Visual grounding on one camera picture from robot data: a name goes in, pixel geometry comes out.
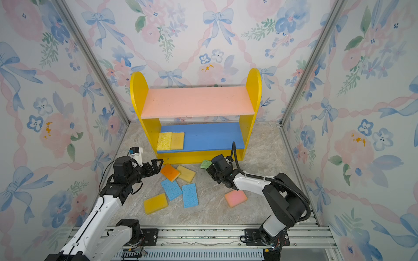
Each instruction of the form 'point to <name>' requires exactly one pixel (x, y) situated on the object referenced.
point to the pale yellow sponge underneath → (185, 174)
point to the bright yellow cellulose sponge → (164, 141)
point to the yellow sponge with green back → (177, 141)
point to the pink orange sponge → (235, 198)
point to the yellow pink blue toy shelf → (198, 124)
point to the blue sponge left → (172, 188)
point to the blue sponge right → (190, 195)
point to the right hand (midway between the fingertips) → (206, 168)
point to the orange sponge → (170, 172)
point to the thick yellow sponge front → (155, 203)
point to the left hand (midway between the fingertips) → (155, 160)
